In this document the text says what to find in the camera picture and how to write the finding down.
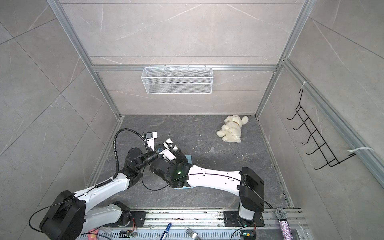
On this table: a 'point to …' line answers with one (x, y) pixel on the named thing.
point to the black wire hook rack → (330, 160)
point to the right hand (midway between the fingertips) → (177, 150)
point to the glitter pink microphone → (281, 214)
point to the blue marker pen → (166, 230)
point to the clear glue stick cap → (212, 149)
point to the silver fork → (193, 234)
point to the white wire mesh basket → (177, 80)
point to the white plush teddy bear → (231, 131)
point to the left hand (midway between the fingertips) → (174, 143)
